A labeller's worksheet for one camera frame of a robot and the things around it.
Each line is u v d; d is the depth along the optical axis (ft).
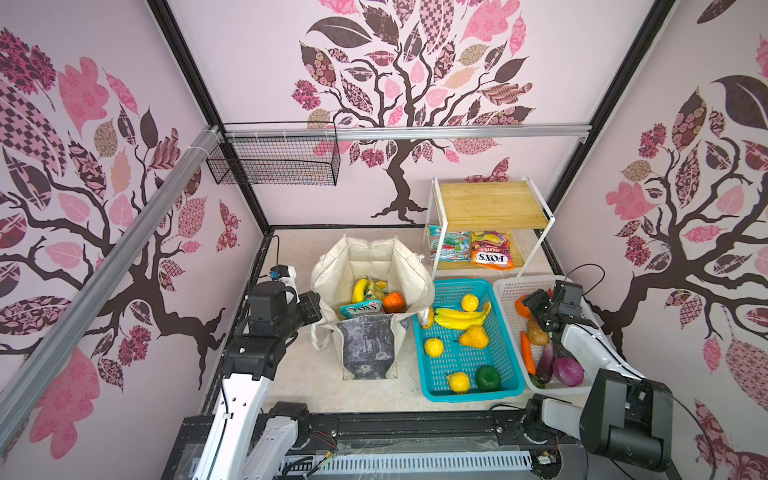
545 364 2.64
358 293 2.95
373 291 2.95
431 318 2.94
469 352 2.87
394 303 2.87
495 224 2.54
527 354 2.78
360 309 2.72
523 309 2.71
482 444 2.36
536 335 2.79
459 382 2.55
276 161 4.00
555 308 2.21
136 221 2.03
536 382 2.60
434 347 2.73
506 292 3.10
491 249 2.93
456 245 2.95
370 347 2.38
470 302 3.02
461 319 2.96
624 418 1.35
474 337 2.75
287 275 2.10
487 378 2.55
